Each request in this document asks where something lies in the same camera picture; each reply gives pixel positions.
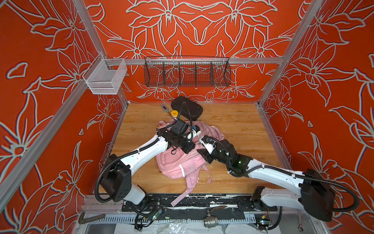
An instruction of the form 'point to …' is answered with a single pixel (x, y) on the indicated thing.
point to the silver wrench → (300, 227)
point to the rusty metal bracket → (82, 220)
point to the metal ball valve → (211, 221)
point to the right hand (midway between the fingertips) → (197, 147)
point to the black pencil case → (187, 107)
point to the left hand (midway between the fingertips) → (194, 144)
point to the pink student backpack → (179, 165)
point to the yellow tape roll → (175, 113)
